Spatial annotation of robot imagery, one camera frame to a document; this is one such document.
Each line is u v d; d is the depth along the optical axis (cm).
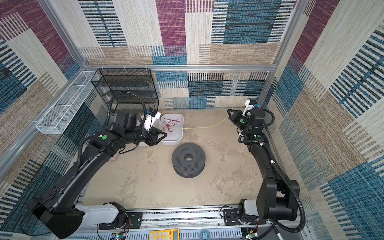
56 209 38
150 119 60
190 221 73
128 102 115
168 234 69
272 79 102
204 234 70
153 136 63
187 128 108
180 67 97
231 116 78
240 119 71
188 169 84
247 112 71
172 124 108
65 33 78
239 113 70
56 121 70
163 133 66
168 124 111
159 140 65
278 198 42
